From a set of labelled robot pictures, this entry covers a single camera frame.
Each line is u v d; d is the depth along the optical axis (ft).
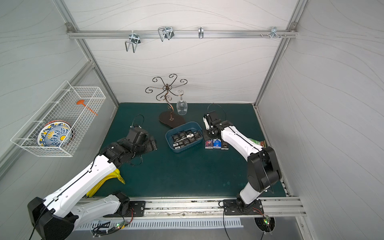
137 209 2.42
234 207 2.41
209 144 3.13
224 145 3.13
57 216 1.28
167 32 2.51
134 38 2.56
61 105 2.30
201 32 2.38
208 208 2.47
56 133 2.05
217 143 3.13
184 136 3.23
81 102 2.56
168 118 3.55
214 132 2.09
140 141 1.89
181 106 2.94
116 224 2.29
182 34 2.59
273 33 2.52
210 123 2.30
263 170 1.54
